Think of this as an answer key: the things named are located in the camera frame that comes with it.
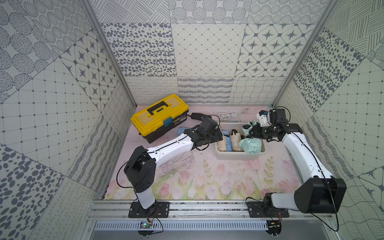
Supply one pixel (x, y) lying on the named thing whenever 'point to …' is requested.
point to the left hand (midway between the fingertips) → (220, 133)
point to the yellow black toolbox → (159, 119)
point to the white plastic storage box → (225, 155)
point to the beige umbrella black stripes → (222, 145)
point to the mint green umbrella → (251, 145)
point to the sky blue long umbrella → (229, 144)
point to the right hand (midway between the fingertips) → (253, 134)
